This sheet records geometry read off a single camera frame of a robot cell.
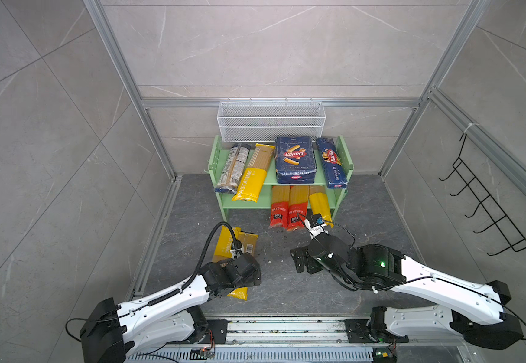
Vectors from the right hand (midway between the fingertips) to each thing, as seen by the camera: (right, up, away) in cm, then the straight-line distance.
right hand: (305, 249), depth 66 cm
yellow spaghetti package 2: (-30, -7, +25) cm, 40 cm away
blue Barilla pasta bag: (-1, +29, +14) cm, 32 cm away
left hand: (-16, -11, +14) cm, 24 cm away
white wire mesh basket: (-21, +50, +35) cm, 64 cm away
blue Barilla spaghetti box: (+13, +24, +12) cm, 30 cm away
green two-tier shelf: (+18, +15, +28) cm, 37 cm away
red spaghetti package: (-6, +13, +24) cm, 28 cm away
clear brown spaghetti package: (-24, +26, +16) cm, 39 cm away
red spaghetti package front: (+1, +12, +22) cm, 25 cm away
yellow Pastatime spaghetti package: (-17, +21, +12) cm, 30 cm away
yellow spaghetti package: (+10, +12, +22) cm, 27 cm away
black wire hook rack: (+56, +7, -3) cm, 56 cm away
